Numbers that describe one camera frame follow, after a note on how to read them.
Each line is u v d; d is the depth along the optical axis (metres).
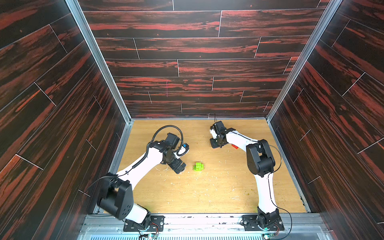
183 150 0.74
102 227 0.73
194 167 0.90
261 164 0.58
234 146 0.72
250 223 0.73
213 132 0.90
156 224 0.73
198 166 0.89
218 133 0.84
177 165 0.73
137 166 0.49
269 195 0.61
